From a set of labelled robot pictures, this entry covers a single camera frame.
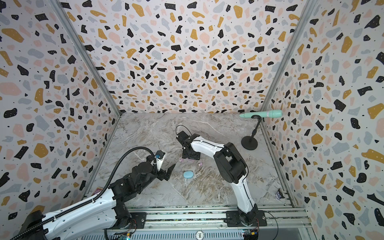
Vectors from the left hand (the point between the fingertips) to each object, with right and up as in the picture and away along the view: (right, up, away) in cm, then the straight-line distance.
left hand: (169, 158), depth 76 cm
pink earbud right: (+16, -7, +17) cm, 24 cm away
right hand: (+8, -1, +19) cm, 20 cm away
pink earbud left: (+4, -5, +19) cm, 20 cm away
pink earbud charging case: (+10, -5, +19) cm, 22 cm away
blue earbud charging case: (+8, -12, +12) cm, 19 cm away
